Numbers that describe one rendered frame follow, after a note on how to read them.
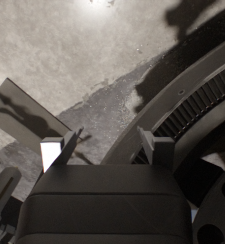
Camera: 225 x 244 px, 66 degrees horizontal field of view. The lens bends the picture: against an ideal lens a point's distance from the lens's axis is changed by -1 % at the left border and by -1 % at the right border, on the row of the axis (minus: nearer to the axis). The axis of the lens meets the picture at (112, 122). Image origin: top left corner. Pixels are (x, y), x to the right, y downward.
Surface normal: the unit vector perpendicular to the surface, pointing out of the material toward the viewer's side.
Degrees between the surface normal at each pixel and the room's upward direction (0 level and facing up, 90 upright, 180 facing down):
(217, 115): 42
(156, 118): 90
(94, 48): 0
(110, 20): 0
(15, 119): 0
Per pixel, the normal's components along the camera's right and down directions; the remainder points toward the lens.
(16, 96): -0.12, 0.62
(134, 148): -0.66, -0.63
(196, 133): -0.22, -0.13
